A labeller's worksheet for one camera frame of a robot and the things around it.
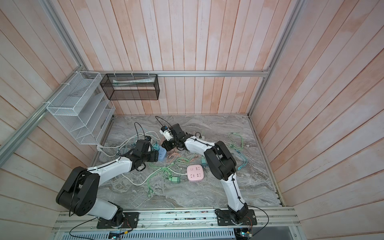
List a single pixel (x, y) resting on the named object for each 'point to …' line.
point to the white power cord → (99, 147)
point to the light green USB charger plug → (175, 179)
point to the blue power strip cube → (162, 153)
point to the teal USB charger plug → (203, 162)
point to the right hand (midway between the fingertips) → (162, 145)
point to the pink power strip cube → (195, 172)
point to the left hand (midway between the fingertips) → (152, 155)
